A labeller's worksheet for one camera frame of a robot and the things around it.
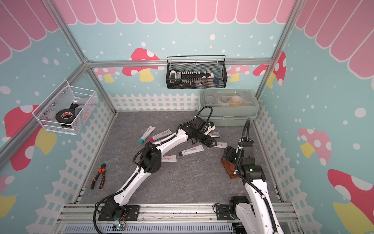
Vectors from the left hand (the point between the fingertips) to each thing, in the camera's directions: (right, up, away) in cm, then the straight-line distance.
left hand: (211, 143), depth 96 cm
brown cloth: (+10, -14, -9) cm, 20 cm away
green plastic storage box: (+14, +25, +9) cm, 30 cm away
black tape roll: (-74, +16, -26) cm, 80 cm away
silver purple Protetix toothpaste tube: (+4, +5, +9) cm, 11 cm away
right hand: (+8, -2, -17) cm, 19 cm away
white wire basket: (-73, +25, -17) cm, 79 cm away
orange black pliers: (-67, -16, -8) cm, 69 cm away
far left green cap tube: (-44, +7, +10) cm, 46 cm away
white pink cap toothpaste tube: (-35, +4, +7) cm, 36 cm away
